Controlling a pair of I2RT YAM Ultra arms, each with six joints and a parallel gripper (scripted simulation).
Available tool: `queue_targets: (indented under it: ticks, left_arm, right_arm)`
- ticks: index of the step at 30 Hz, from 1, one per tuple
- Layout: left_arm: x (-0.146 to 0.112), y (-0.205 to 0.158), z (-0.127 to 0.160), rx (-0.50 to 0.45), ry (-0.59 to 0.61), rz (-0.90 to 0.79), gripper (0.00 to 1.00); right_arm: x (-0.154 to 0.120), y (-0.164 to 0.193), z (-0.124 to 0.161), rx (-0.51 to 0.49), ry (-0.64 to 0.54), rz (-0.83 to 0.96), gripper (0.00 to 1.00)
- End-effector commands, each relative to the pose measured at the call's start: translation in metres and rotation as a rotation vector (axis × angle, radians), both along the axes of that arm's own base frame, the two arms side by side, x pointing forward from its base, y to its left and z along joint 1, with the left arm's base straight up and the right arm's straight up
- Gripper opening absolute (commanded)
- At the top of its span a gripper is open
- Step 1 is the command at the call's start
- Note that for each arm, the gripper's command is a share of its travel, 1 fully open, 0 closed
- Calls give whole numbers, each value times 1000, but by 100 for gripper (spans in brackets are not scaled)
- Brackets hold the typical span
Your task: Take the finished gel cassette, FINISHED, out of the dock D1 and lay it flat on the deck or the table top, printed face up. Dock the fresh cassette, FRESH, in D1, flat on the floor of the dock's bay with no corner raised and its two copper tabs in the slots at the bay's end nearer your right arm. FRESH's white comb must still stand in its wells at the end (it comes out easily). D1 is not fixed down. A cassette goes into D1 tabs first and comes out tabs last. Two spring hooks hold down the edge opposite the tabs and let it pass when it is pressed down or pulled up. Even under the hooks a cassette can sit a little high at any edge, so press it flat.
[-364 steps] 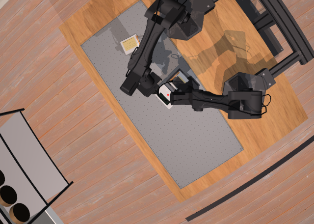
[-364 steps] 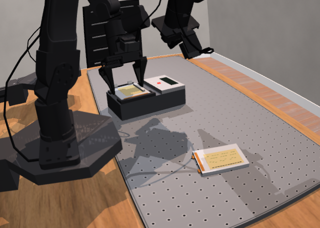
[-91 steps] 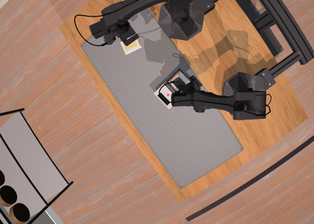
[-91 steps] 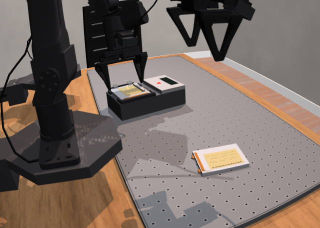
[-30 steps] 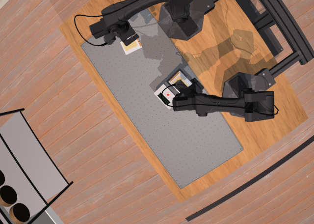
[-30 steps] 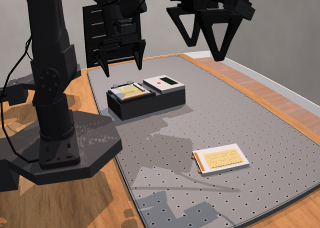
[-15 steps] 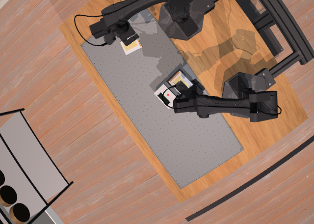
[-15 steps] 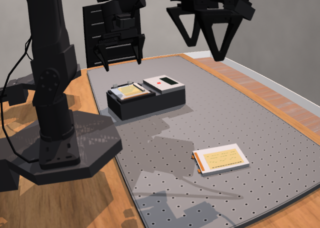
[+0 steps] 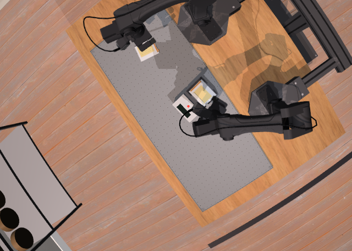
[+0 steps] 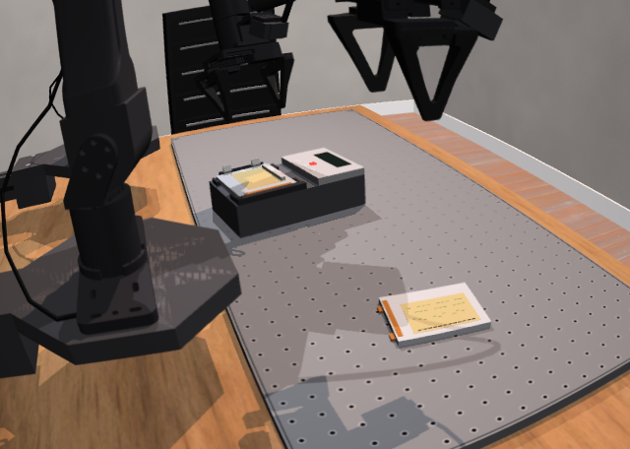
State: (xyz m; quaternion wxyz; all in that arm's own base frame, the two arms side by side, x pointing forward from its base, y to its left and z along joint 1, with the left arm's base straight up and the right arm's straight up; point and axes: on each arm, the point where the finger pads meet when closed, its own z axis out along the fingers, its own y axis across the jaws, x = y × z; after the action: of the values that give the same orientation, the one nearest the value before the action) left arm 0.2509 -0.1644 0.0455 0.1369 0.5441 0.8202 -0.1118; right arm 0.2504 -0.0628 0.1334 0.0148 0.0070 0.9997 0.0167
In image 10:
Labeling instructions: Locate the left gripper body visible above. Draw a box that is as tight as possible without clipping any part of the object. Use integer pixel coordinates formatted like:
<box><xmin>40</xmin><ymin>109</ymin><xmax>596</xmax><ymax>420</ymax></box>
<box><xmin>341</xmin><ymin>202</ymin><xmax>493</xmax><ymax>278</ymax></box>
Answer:
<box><xmin>195</xmin><ymin>11</ymin><xmax>293</xmax><ymax>82</ymax></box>

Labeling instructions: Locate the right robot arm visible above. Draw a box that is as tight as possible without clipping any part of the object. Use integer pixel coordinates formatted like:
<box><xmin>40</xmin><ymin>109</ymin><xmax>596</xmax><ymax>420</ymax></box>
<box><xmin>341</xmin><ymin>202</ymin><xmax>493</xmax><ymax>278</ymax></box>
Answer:
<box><xmin>53</xmin><ymin>0</ymin><xmax>503</xmax><ymax>335</ymax></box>

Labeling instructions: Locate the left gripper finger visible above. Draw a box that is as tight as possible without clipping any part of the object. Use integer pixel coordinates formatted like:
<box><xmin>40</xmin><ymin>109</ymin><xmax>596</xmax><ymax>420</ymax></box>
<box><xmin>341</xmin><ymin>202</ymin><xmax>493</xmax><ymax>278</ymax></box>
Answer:
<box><xmin>195</xmin><ymin>67</ymin><xmax>232</xmax><ymax>122</ymax></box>
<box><xmin>260</xmin><ymin>56</ymin><xmax>294</xmax><ymax>109</ymax></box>

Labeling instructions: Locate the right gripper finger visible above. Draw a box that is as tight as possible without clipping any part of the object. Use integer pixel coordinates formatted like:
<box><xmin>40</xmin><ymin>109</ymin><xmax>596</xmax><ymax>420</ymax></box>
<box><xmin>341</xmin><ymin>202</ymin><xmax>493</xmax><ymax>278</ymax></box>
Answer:
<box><xmin>327</xmin><ymin>13</ymin><xmax>395</xmax><ymax>93</ymax></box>
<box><xmin>385</xmin><ymin>26</ymin><xmax>478</xmax><ymax>121</ymax></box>

